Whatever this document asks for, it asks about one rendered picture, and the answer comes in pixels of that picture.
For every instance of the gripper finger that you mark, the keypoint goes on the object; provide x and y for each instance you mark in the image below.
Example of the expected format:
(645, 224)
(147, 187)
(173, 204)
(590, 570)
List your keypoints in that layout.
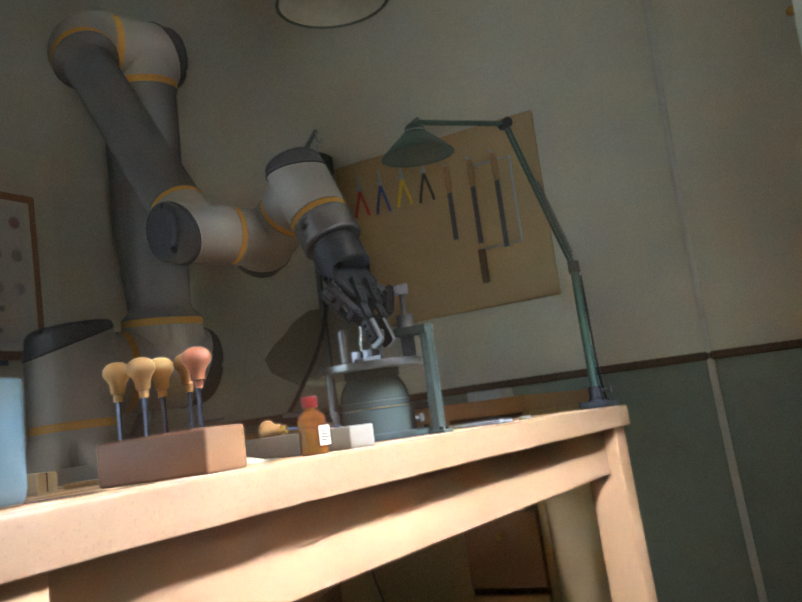
(344, 301)
(381, 301)

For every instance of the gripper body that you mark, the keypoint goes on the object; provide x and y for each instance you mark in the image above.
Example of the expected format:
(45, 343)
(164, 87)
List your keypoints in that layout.
(338, 254)

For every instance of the grey steel pin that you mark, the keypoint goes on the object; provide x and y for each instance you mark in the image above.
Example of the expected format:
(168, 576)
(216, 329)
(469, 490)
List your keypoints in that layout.
(342, 348)

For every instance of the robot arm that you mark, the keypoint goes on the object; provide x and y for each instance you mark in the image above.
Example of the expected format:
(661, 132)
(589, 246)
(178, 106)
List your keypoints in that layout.
(144, 144)

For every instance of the knurled grey plunger knob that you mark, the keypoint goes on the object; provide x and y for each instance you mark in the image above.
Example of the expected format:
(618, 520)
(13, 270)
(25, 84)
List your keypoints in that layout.
(403, 307)

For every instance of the grey ball vice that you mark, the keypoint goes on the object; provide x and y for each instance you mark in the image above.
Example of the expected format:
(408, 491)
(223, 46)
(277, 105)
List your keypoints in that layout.
(376, 401)

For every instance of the long wooden tray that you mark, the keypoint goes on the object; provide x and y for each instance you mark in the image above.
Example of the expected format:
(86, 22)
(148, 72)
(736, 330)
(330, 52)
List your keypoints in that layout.
(501, 404)

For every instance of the brown tool board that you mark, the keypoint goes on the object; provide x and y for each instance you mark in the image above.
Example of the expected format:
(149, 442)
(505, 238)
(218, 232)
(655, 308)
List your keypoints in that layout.
(438, 269)

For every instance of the green desk lamp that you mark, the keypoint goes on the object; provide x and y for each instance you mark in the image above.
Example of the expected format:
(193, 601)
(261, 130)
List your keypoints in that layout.
(418, 147)

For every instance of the white block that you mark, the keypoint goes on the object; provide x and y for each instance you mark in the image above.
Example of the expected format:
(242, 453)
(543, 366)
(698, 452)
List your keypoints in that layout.
(354, 435)

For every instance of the orange bottle red cap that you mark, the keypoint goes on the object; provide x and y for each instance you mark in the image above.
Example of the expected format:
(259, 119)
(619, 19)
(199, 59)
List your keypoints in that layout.
(311, 432)

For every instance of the grey bench pad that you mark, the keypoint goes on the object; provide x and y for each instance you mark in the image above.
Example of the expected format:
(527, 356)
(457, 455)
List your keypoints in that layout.
(272, 446)

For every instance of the wooden workbench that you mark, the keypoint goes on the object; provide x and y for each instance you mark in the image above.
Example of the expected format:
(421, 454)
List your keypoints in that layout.
(313, 501)

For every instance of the brown graver block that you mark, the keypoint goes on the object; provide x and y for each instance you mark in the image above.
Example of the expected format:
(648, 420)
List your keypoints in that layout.
(169, 454)

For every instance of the round ceiling lamp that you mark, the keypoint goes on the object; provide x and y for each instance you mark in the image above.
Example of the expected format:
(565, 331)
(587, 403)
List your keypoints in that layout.
(332, 12)

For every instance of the small wooden block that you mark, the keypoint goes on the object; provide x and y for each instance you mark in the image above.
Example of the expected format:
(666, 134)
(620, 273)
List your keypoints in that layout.
(42, 484)

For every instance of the pale blue cup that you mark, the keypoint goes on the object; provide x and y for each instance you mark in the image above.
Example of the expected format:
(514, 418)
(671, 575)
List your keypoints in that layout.
(11, 438)

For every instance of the green vice frame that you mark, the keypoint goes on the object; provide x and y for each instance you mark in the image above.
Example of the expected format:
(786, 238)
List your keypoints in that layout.
(432, 376)

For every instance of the framed wall poster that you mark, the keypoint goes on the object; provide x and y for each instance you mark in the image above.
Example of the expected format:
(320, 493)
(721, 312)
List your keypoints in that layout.
(19, 269)

